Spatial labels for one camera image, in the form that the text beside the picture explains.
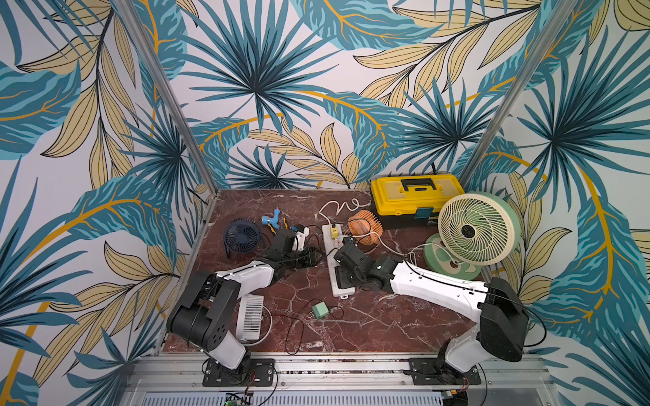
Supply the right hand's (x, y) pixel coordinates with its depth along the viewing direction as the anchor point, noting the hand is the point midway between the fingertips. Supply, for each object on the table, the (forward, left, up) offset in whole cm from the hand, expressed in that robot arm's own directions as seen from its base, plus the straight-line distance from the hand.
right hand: (342, 273), depth 83 cm
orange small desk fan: (+17, -9, +2) cm, 20 cm away
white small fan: (-13, +28, 0) cm, 31 cm away
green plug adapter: (-9, +7, -9) cm, 14 cm away
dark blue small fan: (+16, +35, -1) cm, 39 cm away
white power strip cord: (+35, -1, -8) cm, 35 cm away
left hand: (+7, +7, -2) cm, 10 cm away
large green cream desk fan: (+6, -40, +14) cm, 43 cm away
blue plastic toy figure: (+29, +26, -8) cm, 40 cm away
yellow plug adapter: (+19, +1, -4) cm, 19 cm away
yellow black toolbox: (+26, -28, +6) cm, 38 cm away
